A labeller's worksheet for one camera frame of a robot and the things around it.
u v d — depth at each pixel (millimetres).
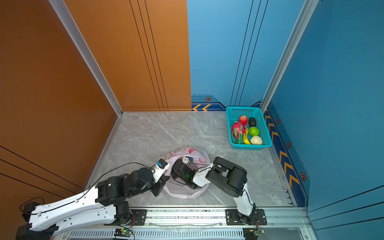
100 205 472
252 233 696
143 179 495
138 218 735
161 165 590
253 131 1001
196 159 775
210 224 719
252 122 1077
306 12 711
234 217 725
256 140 965
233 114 1122
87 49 851
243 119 1085
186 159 847
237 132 978
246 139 994
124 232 706
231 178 508
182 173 693
